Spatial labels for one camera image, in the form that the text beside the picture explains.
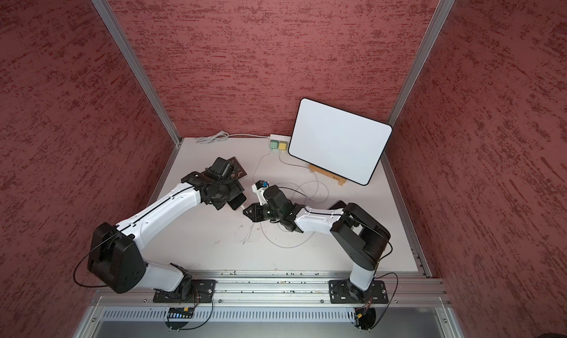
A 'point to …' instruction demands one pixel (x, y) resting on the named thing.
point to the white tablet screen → (344, 143)
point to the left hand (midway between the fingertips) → (235, 197)
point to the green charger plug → (274, 144)
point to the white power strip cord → (222, 136)
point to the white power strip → (277, 137)
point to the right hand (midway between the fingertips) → (244, 216)
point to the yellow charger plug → (283, 145)
